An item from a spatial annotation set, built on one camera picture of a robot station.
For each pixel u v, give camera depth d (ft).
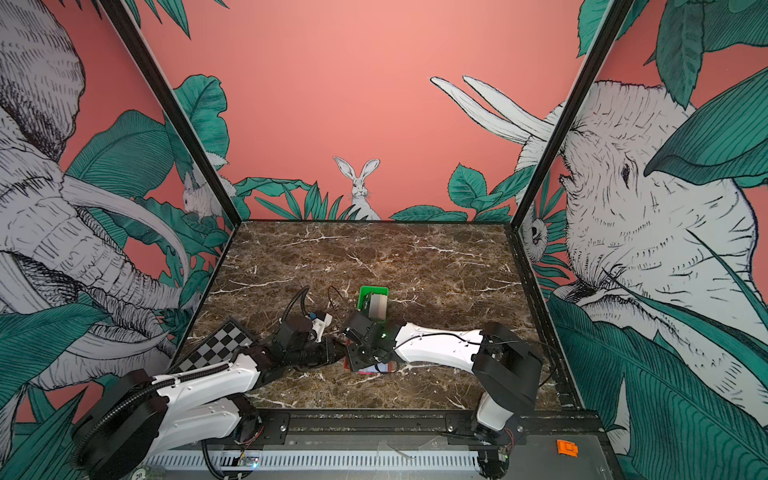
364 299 3.16
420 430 2.48
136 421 1.34
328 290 3.31
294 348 2.18
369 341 2.05
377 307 3.04
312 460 2.30
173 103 2.81
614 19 2.30
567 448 2.30
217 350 2.75
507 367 1.45
